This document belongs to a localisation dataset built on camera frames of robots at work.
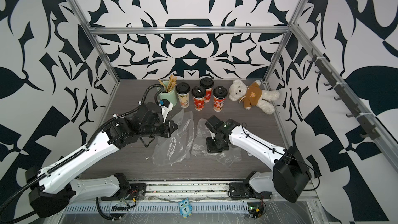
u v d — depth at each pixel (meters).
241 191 0.74
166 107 0.61
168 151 0.67
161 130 0.59
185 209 0.69
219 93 0.91
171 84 0.91
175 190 0.76
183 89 0.92
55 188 0.39
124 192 0.66
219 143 0.67
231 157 0.80
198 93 0.91
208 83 0.95
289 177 0.41
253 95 1.02
